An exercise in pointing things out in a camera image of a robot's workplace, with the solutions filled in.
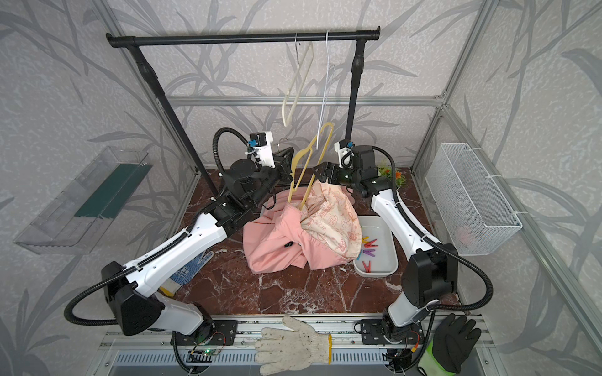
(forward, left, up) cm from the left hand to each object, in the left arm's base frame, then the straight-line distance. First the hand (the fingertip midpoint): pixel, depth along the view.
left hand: (294, 150), depth 65 cm
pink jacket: (-10, -6, -26) cm, 28 cm away
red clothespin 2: (-17, -26, -42) cm, 53 cm away
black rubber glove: (-40, -49, -42) cm, 76 cm away
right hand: (+6, -8, -14) cm, 17 cm away
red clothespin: (-8, -28, -43) cm, 52 cm away
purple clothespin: (-11, -28, -43) cm, 52 cm away
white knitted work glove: (-43, +4, -43) cm, 61 cm away
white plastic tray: (-14, -34, -44) cm, 57 cm away
